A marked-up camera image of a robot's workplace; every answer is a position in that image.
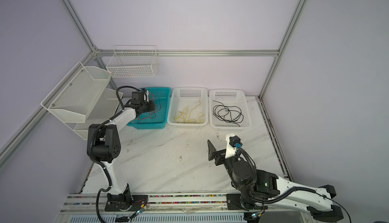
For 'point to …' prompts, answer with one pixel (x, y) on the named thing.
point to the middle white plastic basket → (183, 97)
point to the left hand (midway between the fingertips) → (152, 105)
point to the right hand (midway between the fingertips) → (216, 139)
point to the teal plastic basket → (156, 118)
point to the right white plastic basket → (229, 97)
